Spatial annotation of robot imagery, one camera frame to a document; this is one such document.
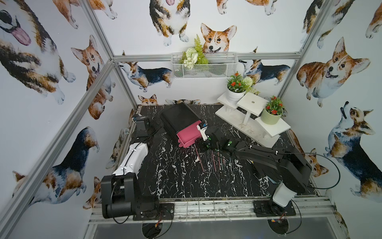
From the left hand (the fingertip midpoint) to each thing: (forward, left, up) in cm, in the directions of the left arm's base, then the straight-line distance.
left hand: (155, 119), depth 88 cm
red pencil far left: (-17, -25, -19) cm, 36 cm away
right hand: (-13, -23, -3) cm, 27 cm away
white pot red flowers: (+16, -49, +11) cm, 53 cm away
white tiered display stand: (+9, -58, -9) cm, 59 cm away
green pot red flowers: (-3, -66, +7) cm, 66 cm away
